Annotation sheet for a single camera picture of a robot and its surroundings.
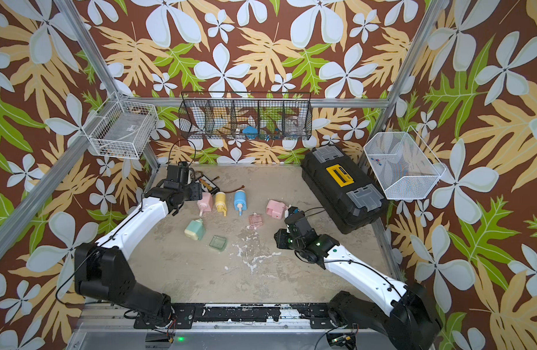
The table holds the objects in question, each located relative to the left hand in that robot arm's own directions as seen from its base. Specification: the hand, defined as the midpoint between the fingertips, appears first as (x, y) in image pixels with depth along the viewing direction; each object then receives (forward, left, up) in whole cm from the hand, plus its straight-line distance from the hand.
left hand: (193, 186), depth 88 cm
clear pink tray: (-6, -25, -18) cm, 32 cm away
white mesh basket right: (+3, -84, +9) cm, 85 cm away
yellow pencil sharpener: (-1, -10, -11) cm, 14 cm away
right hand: (-19, -33, -6) cm, 39 cm away
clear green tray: (-17, -10, -17) cm, 26 cm away
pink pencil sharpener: (-2, -3, -12) cm, 12 cm away
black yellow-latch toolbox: (-1, -62, 0) cm, 62 cm away
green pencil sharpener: (-14, -1, -11) cm, 18 cm away
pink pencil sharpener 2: (-2, -34, -14) cm, 37 cm away
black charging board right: (+15, +1, -19) cm, 24 cm away
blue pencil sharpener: (-1, -18, -12) cm, 22 cm away
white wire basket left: (+15, +27, +16) cm, 35 cm away
